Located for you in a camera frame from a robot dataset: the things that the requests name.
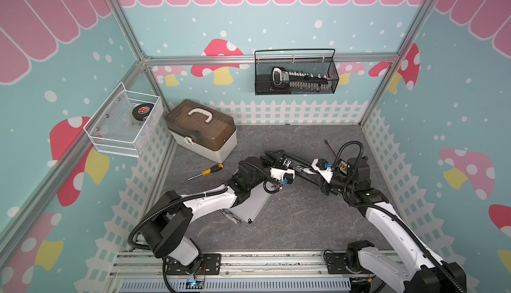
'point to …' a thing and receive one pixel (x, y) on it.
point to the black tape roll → (142, 110)
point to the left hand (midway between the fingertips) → (281, 156)
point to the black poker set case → (303, 168)
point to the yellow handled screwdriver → (209, 171)
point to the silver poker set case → (247, 213)
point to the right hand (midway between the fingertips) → (309, 171)
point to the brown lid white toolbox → (207, 131)
